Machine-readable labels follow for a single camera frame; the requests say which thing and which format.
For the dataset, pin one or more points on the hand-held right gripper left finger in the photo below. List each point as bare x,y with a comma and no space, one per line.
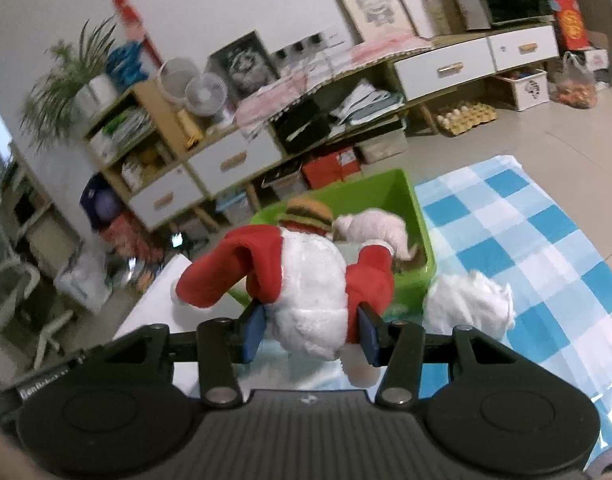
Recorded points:
253,335

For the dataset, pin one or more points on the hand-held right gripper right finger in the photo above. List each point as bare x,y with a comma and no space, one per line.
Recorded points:
370,337

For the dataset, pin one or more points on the red and white plush toy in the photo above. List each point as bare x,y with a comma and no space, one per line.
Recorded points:
311,285

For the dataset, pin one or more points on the pink fluffy plush toy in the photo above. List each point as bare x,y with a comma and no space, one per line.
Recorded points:
371,227

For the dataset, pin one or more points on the green plastic bin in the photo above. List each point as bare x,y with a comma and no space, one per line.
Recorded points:
411,200

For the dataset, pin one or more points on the crumpled white cloth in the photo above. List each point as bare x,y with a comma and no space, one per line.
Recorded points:
466,305

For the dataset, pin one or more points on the white office chair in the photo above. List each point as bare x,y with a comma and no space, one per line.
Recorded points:
16,280

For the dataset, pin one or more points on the white plastic bag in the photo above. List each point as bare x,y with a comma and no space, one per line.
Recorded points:
83,282

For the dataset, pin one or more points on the small lit device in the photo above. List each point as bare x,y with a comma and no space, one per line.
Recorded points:
177,240

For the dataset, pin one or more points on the clear storage box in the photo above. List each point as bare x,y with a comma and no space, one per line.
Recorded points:
383,147
283,180

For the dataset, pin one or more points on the red printed bag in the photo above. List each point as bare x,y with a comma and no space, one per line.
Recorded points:
126,235

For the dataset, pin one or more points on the white cabinet drawer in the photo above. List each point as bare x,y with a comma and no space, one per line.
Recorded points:
236,160
443,67
523,47
163,197

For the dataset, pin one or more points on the blue white checked blanket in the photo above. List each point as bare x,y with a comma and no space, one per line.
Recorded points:
511,240

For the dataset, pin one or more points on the dark blue bag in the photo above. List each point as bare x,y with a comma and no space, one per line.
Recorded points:
101,202

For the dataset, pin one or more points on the black bag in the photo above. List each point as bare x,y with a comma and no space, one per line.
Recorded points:
301,125

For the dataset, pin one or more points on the folded clothes pile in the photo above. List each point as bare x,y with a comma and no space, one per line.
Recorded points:
366,102

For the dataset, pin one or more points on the wooden white cabinet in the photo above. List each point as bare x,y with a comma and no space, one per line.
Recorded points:
161,115

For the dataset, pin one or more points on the egg tray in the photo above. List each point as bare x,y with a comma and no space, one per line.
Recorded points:
466,119

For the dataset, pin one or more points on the small white desk fan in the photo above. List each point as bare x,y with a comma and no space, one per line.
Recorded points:
206,95

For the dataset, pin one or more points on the dark framed picture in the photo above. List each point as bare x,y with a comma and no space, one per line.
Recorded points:
241,67

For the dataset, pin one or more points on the pink table runner cloth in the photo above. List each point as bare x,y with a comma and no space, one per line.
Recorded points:
336,67

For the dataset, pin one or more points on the white plant pot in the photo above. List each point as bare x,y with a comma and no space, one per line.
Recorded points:
96,95

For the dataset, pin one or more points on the white cardboard box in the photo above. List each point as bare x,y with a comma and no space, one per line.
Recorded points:
528,90

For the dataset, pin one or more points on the white power strip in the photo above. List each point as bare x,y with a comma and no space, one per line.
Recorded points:
306,45

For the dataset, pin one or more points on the blue plush toy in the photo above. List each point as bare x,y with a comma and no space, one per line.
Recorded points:
126,67

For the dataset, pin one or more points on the green potted plant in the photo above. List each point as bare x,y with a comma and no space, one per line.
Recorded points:
71,75

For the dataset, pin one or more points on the plastic bag of oranges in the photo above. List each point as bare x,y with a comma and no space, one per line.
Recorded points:
573,85

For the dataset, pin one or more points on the framed cartoon picture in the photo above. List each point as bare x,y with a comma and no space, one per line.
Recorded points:
373,5

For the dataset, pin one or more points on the silver microwave oven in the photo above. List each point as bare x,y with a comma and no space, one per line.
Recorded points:
506,0

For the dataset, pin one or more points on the brown cardboard box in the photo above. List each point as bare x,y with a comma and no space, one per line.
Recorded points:
596,50

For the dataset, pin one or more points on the red gift box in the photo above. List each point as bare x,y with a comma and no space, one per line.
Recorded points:
568,20

